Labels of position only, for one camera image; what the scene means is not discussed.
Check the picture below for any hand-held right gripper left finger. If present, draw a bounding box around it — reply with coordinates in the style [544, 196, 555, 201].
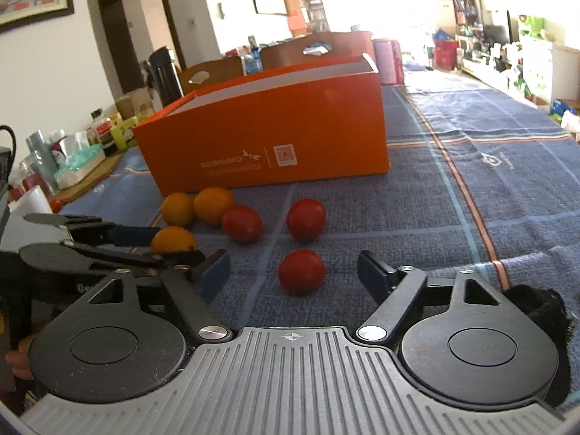
[88, 249, 234, 343]

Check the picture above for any brown bottle with black cap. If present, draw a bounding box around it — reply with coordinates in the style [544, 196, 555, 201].
[89, 109, 119, 158]

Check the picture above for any blue checked tablecloth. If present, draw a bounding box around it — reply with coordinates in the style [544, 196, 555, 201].
[59, 72, 580, 418]

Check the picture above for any black television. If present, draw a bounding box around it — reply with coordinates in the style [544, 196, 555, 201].
[482, 9, 513, 48]

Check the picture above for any wooden chair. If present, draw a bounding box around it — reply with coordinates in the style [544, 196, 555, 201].
[177, 57, 245, 96]
[260, 32, 374, 71]

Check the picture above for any red plastic basket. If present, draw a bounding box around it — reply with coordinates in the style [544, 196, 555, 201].
[432, 40, 458, 71]

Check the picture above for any black thermos bottle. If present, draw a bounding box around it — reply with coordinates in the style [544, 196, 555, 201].
[148, 46, 184, 110]

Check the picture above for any pink package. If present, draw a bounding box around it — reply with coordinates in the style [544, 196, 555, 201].
[372, 38, 405, 86]

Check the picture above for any black fuzzy cloth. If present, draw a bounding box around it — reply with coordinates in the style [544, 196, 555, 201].
[503, 285, 574, 413]

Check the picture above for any brown cardboard box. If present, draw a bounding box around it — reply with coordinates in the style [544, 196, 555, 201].
[115, 88, 155, 121]

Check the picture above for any teal tissue pack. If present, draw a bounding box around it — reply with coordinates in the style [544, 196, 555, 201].
[53, 142, 107, 190]

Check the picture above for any red tomato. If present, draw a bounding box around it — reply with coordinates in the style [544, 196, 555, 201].
[286, 198, 327, 242]
[221, 205, 264, 243]
[278, 249, 326, 295]

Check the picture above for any orange cardboard box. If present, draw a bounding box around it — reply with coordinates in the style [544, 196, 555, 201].
[132, 53, 390, 195]

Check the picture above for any wooden cutting board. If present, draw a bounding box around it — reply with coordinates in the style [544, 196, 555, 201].
[54, 152, 124, 204]

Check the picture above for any grey cylinder container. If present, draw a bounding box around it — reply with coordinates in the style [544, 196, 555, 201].
[25, 129, 59, 193]

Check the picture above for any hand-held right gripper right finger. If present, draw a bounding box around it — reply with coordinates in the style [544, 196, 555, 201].
[356, 250, 504, 343]

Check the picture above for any white container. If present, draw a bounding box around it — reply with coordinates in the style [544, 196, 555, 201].
[8, 185, 54, 218]

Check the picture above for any green panda mug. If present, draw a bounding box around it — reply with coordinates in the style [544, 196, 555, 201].
[110, 115, 150, 151]

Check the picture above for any orange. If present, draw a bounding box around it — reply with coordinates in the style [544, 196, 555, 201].
[150, 227, 199, 254]
[162, 192, 196, 228]
[193, 187, 236, 225]

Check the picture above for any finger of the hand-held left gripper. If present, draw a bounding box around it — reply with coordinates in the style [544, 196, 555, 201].
[61, 241, 207, 275]
[25, 212, 157, 248]

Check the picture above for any tall dark bookshelf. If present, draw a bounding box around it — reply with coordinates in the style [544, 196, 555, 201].
[448, 0, 483, 37]

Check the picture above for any blue plastic bottle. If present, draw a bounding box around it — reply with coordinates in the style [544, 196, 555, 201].
[244, 35, 264, 75]

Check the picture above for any white bookshelf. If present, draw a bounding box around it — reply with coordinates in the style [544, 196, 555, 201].
[306, 0, 329, 32]

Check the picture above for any white cabinet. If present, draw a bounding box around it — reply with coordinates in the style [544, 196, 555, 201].
[521, 38, 580, 109]

